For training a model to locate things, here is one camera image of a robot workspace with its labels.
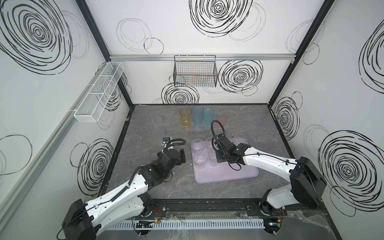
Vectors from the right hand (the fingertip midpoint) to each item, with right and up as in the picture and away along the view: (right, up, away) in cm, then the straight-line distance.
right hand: (217, 156), depth 86 cm
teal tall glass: (-3, +25, +17) cm, 30 cm away
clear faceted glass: (+17, +9, +11) cm, 22 cm away
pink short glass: (+8, +21, +23) cm, 32 cm away
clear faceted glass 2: (-11, +4, +8) cm, 14 cm away
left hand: (-22, +5, -6) cm, 23 cm away
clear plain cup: (-3, +1, -6) cm, 7 cm away
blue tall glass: (-11, +26, +15) cm, 32 cm away
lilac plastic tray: (-6, -8, +1) cm, 10 cm away
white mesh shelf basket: (-64, +27, -13) cm, 70 cm away
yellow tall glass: (-19, +26, +13) cm, 35 cm away
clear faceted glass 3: (-10, -3, +3) cm, 11 cm away
